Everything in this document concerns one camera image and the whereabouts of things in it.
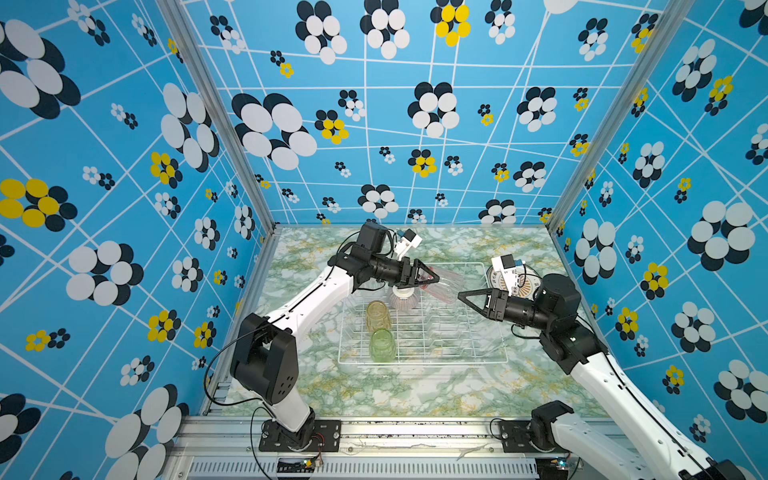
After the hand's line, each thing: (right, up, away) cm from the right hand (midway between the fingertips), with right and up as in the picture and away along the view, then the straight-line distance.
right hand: (462, 299), depth 67 cm
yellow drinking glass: (-20, -8, +20) cm, 29 cm away
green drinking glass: (-19, -17, +18) cm, 31 cm away
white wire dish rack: (0, -12, +22) cm, 26 cm away
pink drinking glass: (-2, +2, +5) cm, 6 cm away
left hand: (-6, +4, +7) cm, 9 cm away
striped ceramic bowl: (-12, -4, +25) cm, 28 cm away
